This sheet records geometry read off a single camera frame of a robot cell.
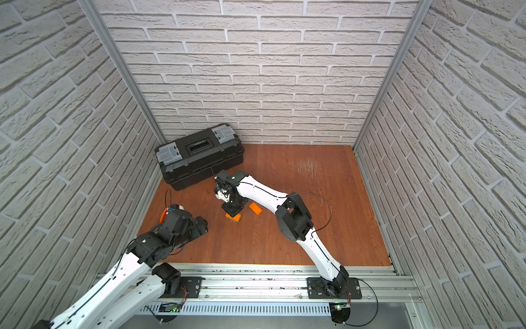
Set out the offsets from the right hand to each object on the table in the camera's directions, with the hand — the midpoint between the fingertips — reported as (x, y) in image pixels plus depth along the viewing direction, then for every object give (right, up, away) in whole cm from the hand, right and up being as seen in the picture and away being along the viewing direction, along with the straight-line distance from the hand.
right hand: (237, 211), depth 89 cm
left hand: (-12, -3, -11) cm, 16 cm away
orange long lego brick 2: (+8, 0, +5) cm, 9 cm away
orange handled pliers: (-34, -2, +2) cm, 34 cm away
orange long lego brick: (0, -3, -2) cm, 3 cm away
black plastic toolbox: (-20, +25, +4) cm, 32 cm away
